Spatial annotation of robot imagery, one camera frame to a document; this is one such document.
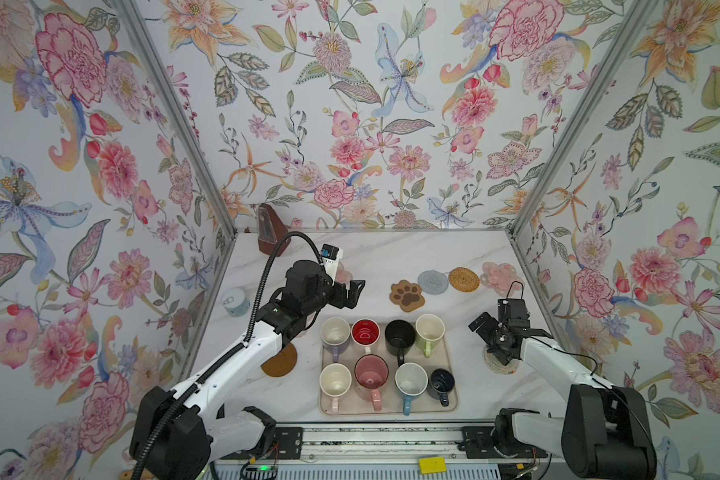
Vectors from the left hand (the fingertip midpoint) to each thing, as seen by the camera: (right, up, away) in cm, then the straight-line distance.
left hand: (354, 279), depth 78 cm
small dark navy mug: (+23, -29, +4) cm, 37 cm away
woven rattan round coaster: (+39, -2, +29) cm, 49 cm away
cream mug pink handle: (-5, -28, +4) cm, 29 cm away
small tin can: (-38, -8, +18) cm, 43 cm away
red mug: (+3, -17, +13) cm, 21 cm away
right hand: (+38, -17, +13) cm, 44 cm away
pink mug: (+5, -27, +6) cm, 28 cm away
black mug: (+13, -17, +9) cm, 24 cm away
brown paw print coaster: (+18, -7, +24) cm, 31 cm away
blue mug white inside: (+15, -28, +4) cm, 32 cm away
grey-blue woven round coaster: (+27, -3, +28) cm, 39 cm away
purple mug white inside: (-6, -16, +11) cm, 20 cm away
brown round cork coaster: (-21, -25, +11) cm, 35 cm away
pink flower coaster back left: (-5, 0, +30) cm, 30 cm away
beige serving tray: (+10, -34, +4) cm, 36 cm away
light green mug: (+22, -16, +13) cm, 30 cm away
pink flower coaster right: (+52, -1, +30) cm, 60 cm away
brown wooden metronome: (-30, +15, +29) cm, 45 cm away
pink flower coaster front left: (-9, -7, -17) cm, 20 cm away
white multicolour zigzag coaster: (+40, -25, +8) cm, 48 cm away
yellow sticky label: (+18, -42, -8) cm, 47 cm away
